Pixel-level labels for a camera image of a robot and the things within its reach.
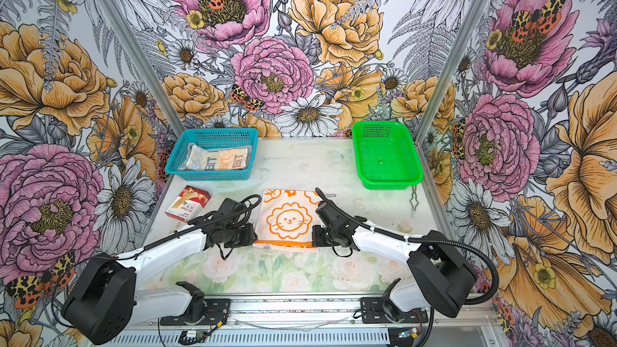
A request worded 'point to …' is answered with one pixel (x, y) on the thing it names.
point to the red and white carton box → (189, 205)
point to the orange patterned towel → (285, 219)
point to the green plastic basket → (386, 156)
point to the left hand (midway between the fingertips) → (252, 245)
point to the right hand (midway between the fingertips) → (315, 246)
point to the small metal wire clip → (414, 201)
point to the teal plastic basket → (210, 138)
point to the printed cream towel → (201, 158)
